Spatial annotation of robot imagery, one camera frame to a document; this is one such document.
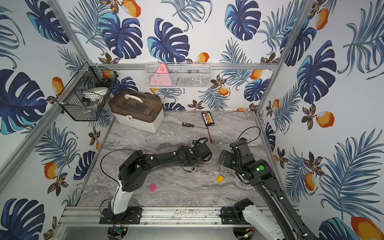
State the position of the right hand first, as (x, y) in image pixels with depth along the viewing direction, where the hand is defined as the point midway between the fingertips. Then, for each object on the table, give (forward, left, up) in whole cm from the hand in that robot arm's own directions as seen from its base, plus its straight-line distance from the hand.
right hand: (228, 157), depth 74 cm
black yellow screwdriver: (+36, +21, -17) cm, 45 cm away
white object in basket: (+28, +70, +18) cm, 78 cm away
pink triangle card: (+43, +37, +17) cm, 60 cm away
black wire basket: (+23, +79, +11) cm, 83 cm away
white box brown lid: (+36, +53, -3) cm, 64 cm away
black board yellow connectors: (+43, +7, -17) cm, 47 cm away
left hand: (+6, +14, -15) cm, 21 cm away
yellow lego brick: (-4, +3, -17) cm, 18 cm away
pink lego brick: (-9, +40, -18) cm, 45 cm away
